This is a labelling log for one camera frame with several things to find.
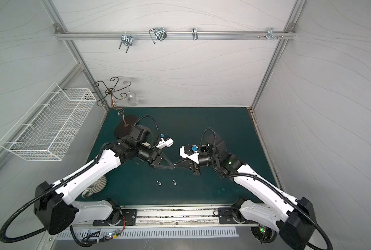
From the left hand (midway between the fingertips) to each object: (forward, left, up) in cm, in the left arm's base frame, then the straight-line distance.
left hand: (170, 169), depth 61 cm
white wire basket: (+17, +56, +4) cm, 59 cm away
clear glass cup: (+51, +31, -8) cm, 60 cm away
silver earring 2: (+3, 0, -27) cm, 28 cm away
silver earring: (+3, +9, -27) cm, 29 cm away
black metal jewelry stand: (+43, +40, -24) cm, 63 cm away
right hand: (+4, -1, -2) cm, 5 cm away
